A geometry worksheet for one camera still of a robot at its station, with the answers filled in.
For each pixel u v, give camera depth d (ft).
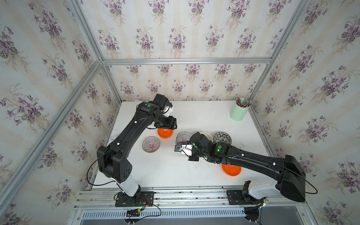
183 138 2.63
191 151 2.16
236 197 2.41
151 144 3.05
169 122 2.26
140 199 2.38
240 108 3.21
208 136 2.94
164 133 3.16
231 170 2.58
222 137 3.05
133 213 2.34
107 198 2.43
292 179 1.28
